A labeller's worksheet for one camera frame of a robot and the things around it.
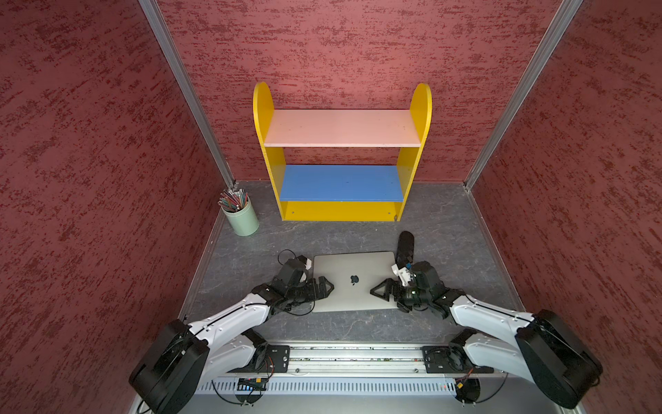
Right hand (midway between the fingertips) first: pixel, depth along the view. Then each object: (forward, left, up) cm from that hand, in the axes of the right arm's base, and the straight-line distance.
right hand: (377, 302), depth 82 cm
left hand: (+3, +18, 0) cm, 18 cm away
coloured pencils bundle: (+37, +52, +11) cm, 65 cm away
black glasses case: (+21, -14, -2) cm, 25 cm away
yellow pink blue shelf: (+38, +11, +13) cm, 41 cm away
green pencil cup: (+32, +50, +3) cm, 59 cm away
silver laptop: (+9, +7, 0) cm, 12 cm away
